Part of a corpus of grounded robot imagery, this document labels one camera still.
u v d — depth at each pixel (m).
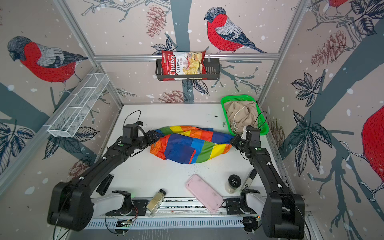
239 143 0.74
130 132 0.65
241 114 1.02
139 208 0.73
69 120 0.71
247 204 0.62
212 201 0.74
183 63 0.88
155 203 0.72
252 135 0.64
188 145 0.83
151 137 0.76
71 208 0.40
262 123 0.99
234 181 0.71
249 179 0.79
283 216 0.39
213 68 0.95
